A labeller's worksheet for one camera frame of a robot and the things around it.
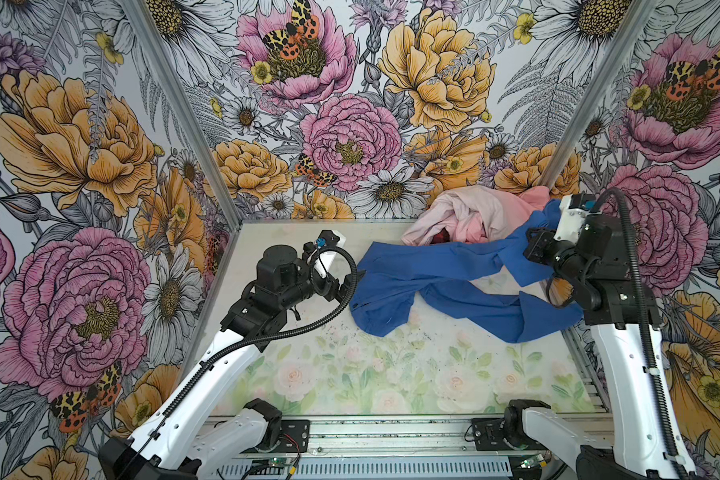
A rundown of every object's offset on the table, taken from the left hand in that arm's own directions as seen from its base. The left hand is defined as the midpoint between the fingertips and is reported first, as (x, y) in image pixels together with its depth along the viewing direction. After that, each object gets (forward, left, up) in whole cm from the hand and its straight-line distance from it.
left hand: (346, 267), depth 70 cm
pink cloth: (+40, -61, -18) cm, 75 cm away
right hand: (+2, -40, +6) cm, 40 cm away
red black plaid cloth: (+29, -31, -22) cm, 47 cm away
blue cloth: (+12, -11, -22) cm, 28 cm away
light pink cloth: (+35, -34, -12) cm, 50 cm away
